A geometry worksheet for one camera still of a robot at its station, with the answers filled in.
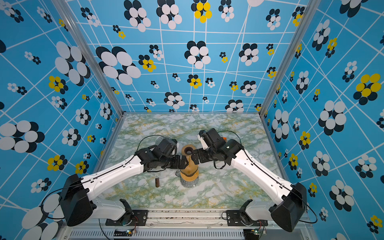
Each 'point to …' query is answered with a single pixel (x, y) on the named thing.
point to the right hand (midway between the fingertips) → (200, 155)
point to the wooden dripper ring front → (190, 178)
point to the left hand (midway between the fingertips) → (184, 163)
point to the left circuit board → (128, 233)
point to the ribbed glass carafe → (186, 183)
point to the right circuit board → (256, 231)
